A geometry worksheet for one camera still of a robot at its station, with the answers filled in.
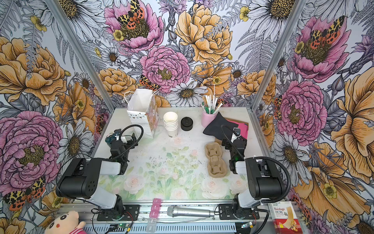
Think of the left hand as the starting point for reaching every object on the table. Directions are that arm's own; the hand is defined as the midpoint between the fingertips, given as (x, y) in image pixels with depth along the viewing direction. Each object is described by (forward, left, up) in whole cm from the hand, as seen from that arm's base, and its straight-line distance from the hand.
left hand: (127, 138), depth 93 cm
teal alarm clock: (-1, +11, 0) cm, 11 cm away
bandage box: (-42, -84, -4) cm, 94 cm away
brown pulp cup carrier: (-17, -56, -6) cm, 59 cm away
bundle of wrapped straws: (+22, -55, +6) cm, 60 cm away
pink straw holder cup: (+15, -51, +1) cm, 53 cm away
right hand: (-1, -66, 0) cm, 66 cm away
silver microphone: (-40, -32, -4) cm, 51 cm away
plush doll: (-44, +16, -2) cm, 47 cm away
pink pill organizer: (-40, -21, -7) cm, 46 cm away
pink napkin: (+9, -77, -2) cm, 77 cm away
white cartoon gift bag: (+6, -13, +17) cm, 23 cm away
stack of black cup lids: (+14, -37, -3) cm, 40 cm away
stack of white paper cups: (+4, -28, +9) cm, 30 cm away
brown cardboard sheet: (-1, -58, -3) cm, 58 cm away
